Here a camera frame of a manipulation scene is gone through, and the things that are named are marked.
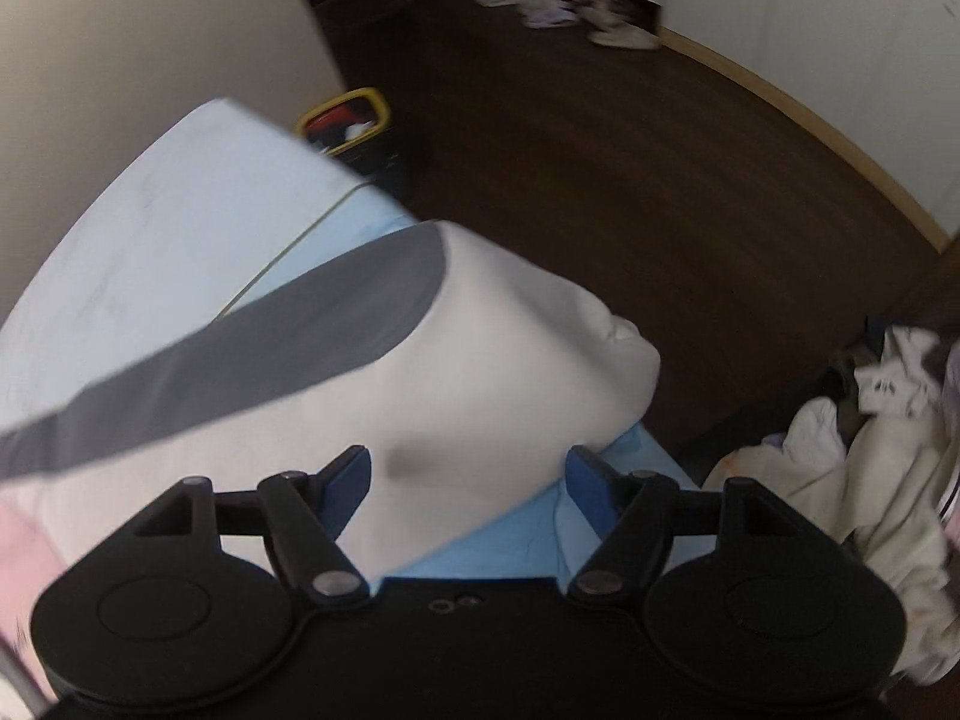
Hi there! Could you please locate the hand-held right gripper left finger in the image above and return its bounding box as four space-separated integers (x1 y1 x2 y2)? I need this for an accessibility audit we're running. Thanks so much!
133 445 374 602

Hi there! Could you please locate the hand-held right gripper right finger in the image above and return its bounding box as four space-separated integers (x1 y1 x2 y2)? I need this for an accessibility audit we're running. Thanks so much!
564 445 817 606

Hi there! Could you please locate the pink grey white sweatshirt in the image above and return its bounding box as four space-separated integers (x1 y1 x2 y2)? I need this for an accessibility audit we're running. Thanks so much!
0 221 662 661

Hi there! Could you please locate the light blue bed sheet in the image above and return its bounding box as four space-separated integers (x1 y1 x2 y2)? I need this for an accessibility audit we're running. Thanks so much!
221 184 702 580

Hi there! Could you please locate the cream garment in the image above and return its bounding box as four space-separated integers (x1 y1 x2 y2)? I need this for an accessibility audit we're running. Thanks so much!
703 394 960 685

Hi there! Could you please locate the white printed garment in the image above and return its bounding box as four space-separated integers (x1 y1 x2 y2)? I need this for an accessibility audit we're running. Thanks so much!
855 326 950 422

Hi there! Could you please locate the black bin with yellow rim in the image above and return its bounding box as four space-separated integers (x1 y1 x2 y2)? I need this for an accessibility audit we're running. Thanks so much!
295 87 411 201

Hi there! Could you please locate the row of shoes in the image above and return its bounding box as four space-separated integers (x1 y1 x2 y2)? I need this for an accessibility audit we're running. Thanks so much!
536 0 661 25

